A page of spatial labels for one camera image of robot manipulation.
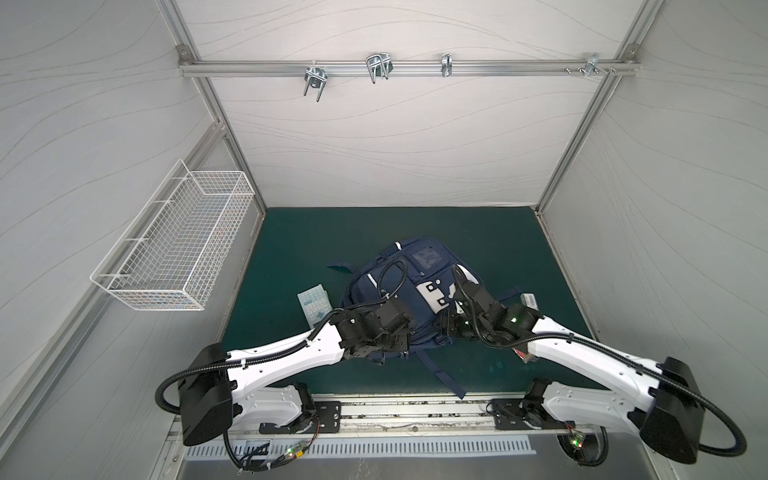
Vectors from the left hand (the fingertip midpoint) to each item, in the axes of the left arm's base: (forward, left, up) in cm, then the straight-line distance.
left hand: (411, 334), depth 76 cm
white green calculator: (+12, +29, -8) cm, 32 cm away
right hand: (+5, -8, +1) cm, 9 cm away
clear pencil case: (+16, -38, -10) cm, 42 cm away
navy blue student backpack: (+23, -3, -6) cm, 24 cm away
